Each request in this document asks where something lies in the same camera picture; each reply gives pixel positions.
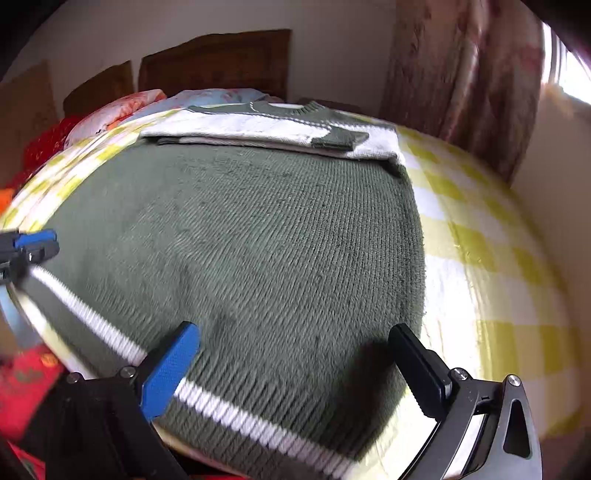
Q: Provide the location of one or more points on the cardboard box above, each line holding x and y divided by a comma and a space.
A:
23, 120

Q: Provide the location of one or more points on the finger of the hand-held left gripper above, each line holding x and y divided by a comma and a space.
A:
39, 254
37, 238

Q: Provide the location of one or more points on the yellow checked bed sheet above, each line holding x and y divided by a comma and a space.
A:
485, 277

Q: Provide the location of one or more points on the pink floral curtain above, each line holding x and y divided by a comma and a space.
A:
461, 69

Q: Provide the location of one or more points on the light blue floral quilt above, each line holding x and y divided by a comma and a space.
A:
212, 97

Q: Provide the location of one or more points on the red printed bag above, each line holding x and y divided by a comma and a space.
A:
27, 387

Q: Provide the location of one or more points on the small wooden headboard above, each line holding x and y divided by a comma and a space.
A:
101, 85

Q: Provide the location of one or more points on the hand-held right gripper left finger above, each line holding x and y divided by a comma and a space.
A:
171, 369

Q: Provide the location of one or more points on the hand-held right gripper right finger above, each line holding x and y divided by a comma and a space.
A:
418, 369

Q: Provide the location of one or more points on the large carved wooden headboard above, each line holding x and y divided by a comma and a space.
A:
221, 64

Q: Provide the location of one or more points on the red patterned cloth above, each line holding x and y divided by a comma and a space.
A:
46, 143

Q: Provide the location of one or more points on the orange cloth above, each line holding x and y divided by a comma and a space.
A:
5, 198

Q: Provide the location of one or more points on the window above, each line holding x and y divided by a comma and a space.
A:
577, 78

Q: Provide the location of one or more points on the green knitted sweater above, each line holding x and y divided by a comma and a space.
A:
254, 240

